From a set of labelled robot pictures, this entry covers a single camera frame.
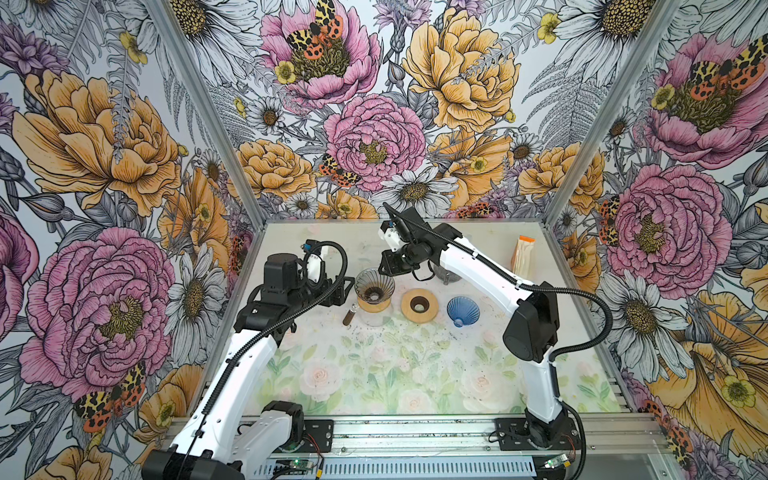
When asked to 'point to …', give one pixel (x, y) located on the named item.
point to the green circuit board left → (294, 464)
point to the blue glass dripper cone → (462, 311)
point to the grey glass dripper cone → (374, 286)
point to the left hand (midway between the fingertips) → (339, 288)
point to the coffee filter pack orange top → (522, 259)
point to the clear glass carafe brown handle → (373, 319)
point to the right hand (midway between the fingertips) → (385, 278)
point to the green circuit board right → (555, 461)
